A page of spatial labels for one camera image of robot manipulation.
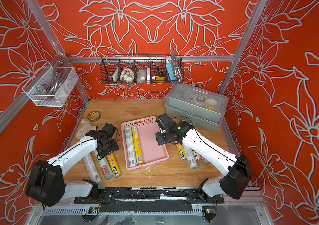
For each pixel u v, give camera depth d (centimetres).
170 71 85
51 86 78
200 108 88
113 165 81
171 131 56
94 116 109
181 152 85
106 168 79
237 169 40
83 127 101
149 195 74
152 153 90
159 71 95
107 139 65
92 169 79
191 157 83
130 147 87
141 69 96
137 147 88
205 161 83
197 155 84
